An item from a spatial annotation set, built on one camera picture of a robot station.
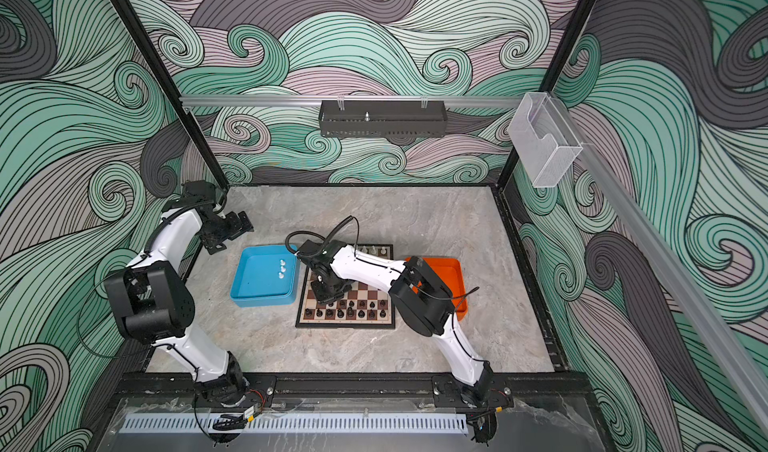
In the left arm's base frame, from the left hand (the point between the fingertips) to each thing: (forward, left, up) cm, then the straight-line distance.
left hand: (241, 231), depth 89 cm
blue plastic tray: (-7, -5, -14) cm, 17 cm away
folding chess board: (-18, -39, -11) cm, 44 cm away
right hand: (-17, -27, -11) cm, 34 cm away
